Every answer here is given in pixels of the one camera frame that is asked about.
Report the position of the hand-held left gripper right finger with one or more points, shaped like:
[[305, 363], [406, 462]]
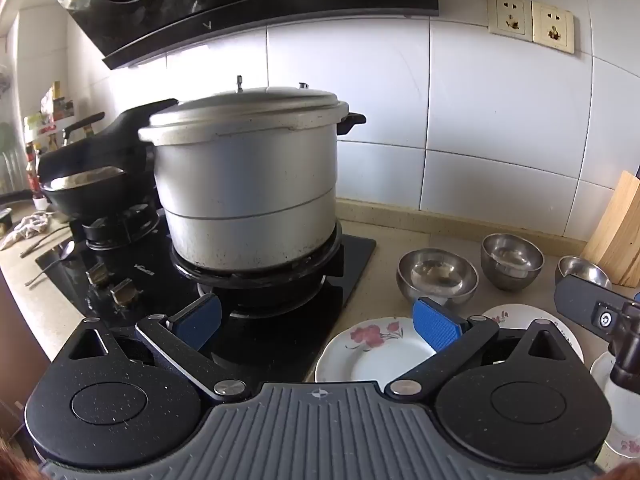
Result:
[[437, 325]]

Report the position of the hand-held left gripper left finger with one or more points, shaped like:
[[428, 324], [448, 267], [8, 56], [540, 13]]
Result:
[[200, 322]]

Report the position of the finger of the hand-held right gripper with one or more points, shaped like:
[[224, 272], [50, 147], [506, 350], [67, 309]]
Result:
[[582, 305]]

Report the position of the small steel bowl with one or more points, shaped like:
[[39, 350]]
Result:
[[582, 266]]

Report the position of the large steel bowl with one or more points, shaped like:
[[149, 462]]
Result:
[[437, 275]]

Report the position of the white floral plate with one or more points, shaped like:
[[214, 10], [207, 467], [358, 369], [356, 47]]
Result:
[[520, 317], [375, 355], [620, 425]]

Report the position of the wooden knife block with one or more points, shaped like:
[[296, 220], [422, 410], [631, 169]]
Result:
[[617, 235]]

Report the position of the metal stove knob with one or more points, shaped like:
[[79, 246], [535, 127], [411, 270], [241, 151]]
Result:
[[123, 295], [96, 275]]

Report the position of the black glass gas stove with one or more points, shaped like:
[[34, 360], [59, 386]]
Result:
[[280, 345]]

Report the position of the black burner grate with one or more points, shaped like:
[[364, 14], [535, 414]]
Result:
[[280, 285], [120, 227]]

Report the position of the aluminium pressure cooker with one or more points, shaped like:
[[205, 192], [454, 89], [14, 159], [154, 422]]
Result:
[[245, 185]]

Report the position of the metal spoon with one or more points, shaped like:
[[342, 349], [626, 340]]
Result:
[[52, 262]]

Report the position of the black wok with lid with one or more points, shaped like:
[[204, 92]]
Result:
[[110, 155]]

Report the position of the white crumpled cloth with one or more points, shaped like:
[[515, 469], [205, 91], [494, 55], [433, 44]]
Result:
[[25, 227]]

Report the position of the dark sauce bottle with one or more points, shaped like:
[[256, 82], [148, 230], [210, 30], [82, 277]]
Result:
[[36, 180]]

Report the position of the black range hood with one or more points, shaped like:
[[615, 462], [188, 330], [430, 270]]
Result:
[[225, 5]]

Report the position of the beige wall socket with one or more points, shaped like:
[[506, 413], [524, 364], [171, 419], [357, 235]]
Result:
[[552, 27], [510, 12]]

